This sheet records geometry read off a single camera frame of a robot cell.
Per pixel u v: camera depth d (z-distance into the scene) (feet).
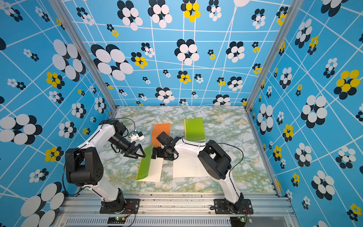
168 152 2.52
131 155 2.54
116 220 2.37
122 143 2.33
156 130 3.47
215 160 1.67
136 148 2.32
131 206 2.39
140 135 2.59
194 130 3.48
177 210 2.42
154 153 2.64
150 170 2.51
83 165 1.51
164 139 2.40
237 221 2.29
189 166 2.88
